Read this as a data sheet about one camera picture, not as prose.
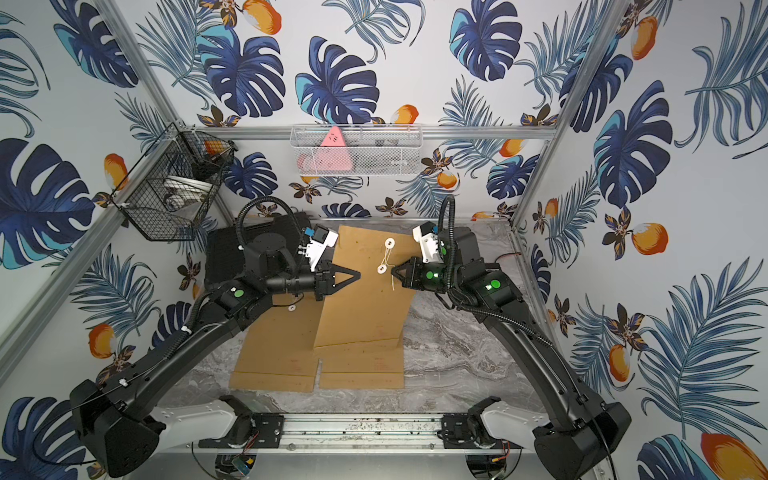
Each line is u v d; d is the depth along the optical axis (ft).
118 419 1.23
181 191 2.91
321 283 1.89
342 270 2.07
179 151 2.95
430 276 1.92
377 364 2.81
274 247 1.75
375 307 2.16
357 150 3.03
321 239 1.93
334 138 2.89
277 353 2.87
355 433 2.46
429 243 2.06
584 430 1.21
